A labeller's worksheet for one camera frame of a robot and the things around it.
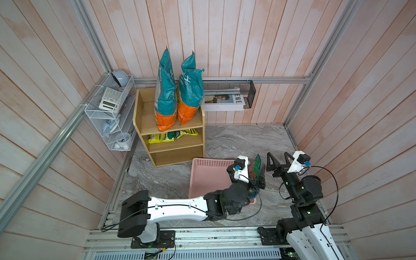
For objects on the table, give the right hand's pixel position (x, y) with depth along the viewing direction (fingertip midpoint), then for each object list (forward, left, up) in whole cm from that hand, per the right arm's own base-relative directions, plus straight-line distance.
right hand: (275, 152), depth 70 cm
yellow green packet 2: (+20, +40, -8) cm, 46 cm away
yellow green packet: (+15, +52, -8) cm, 55 cm away
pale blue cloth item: (+15, +81, +1) cm, 83 cm away
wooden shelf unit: (+13, +45, -11) cm, 49 cm away
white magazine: (+38, +21, -1) cm, 44 cm away
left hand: (-7, +13, +4) cm, 16 cm away
